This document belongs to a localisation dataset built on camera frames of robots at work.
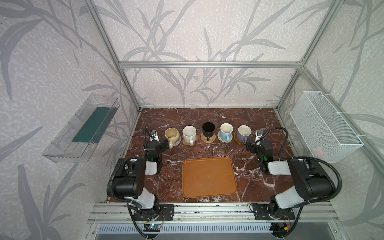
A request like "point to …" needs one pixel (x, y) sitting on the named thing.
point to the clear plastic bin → (77, 140)
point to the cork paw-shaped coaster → (189, 144)
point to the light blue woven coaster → (178, 143)
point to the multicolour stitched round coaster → (219, 138)
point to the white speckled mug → (189, 134)
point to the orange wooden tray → (208, 177)
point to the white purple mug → (244, 132)
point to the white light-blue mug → (226, 131)
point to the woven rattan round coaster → (211, 139)
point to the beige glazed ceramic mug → (172, 135)
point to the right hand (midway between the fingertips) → (257, 135)
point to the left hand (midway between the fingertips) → (159, 133)
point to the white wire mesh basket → (324, 127)
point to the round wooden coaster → (237, 140)
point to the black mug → (208, 129)
